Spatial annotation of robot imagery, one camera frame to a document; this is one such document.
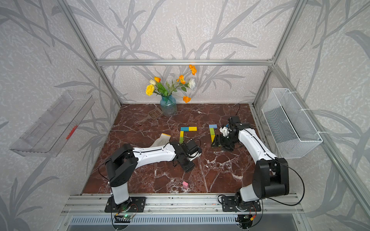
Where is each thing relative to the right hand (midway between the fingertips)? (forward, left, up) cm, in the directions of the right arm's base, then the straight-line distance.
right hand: (216, 145), depth 84 cm
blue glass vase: (+33, +32, 0) cm, 46 cm away
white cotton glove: (+10, +35, -11) cm, 38 cm away
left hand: (-9, +16, -9) cm, 20 cm away
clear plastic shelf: (-4, +81, +20) cm, 83 cm away
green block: (+10, +22, -10) cm, 27 cm away
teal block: (+19, +20, -10) cm, 29 cm away
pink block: (-20, +18, -6) cm, 27 cm away
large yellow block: (+20, +14, -11) cm, 27 cm away
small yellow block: (+12, 0, -10) cm, 15 cm away
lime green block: (+17, 0, -10) cm, 19 cm away
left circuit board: (-34, +49, -13) cm, 61 cm away
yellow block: (+15, +22, -11) cm, 29 cm away
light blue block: (+22, -2, -11) cm, 24 cm away
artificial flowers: (+38, +39, +14) cm, 57 cm away
